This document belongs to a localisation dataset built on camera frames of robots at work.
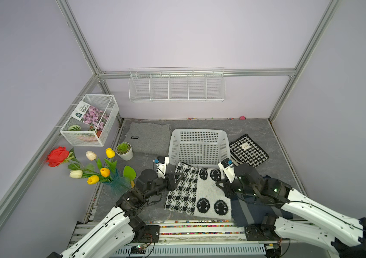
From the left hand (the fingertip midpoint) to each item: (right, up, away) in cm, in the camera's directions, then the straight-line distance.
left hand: (183, 176), depth 71 cm
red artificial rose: (-46, +11, -13) cm, 49 cm away
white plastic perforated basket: (+11, +10, +33) cm, 37 cm away
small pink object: (+44, +32, +52) cm, 75 cm away
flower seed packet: (-44, +28, +3) cm, 52 cm away
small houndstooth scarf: (+38, +9, +28) cm, 48 cm away
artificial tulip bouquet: (-32, -4, +4) cm, 32 cm away
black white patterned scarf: (+5, -8, +2) cm, 9 cm away
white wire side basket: (-48, +20, -1) cm, 52 cm away
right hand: (+15, -3, 0) cm, 15 cm away
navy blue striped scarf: (+31, -18, +7) cm, 37 cm away
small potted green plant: (-36, +9, +22) cm, 43 cm away
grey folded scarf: (-21, +16, +34) cm, 43 cm away
